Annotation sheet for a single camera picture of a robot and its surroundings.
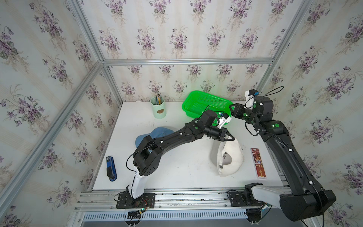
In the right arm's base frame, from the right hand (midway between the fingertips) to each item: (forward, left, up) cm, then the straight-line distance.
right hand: (234, 106), depth 73 cm
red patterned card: (-18, -20, -32) cm, 42 cm away
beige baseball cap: (-23, +3, -12) cm, 26 cm away
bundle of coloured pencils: (+23, +46, -17) cm, 54 cm away
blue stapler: (-25, +68, -28) cm, 78 cm away
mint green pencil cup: (+17, +45, -24) cm, 54 cm away
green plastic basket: (+34, +17, -31) cm, 49 cm away
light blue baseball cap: (-3, +42, -22) cm, 48 cm away
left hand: (-15, 0, -9) cm, 18 cm away
